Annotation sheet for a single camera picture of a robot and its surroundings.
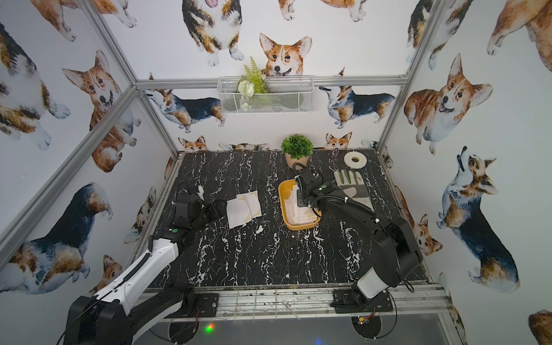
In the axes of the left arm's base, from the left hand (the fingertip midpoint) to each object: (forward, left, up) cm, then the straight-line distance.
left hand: (222, 200), depth 85 cm
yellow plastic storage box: (+14, -24, -12) cm, 30 cm away
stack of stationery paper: (-3, -30, -9) cm, 31 cm away
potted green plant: (+26, -31, +2) cm, 40 cm away
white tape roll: (+30, -66, -15) cm, 74 cm away
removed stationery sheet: (+5, -5, -16) cm, 17 cm away
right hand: (+2, -32, 0) cm, 32 cm away
